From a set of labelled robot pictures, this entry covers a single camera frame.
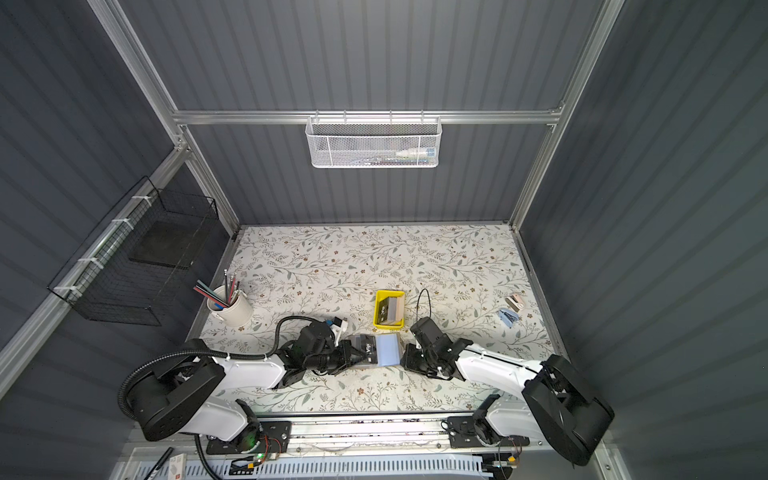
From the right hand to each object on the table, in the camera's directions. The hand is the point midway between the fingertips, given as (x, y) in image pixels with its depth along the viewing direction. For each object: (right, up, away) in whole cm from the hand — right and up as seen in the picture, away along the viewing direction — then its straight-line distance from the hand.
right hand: (404, 365), depth 85 cm
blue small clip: (+33, +12, +8) cm, 36 cm away
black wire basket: (-68, +29, -12) cm, 75 cm away
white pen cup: (-49, +14, +2) cm, 51 cm away
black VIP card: (-10, +5, +3) cm, 12 cm away
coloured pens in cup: (-52, +20, +4) cm, 56 cm away
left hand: (-10, +3, -2) cm, 10 cm away
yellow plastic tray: (-8, +18, +11) cm, 23 cm away
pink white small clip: (+37, +16, +11) cm, 42 cm away
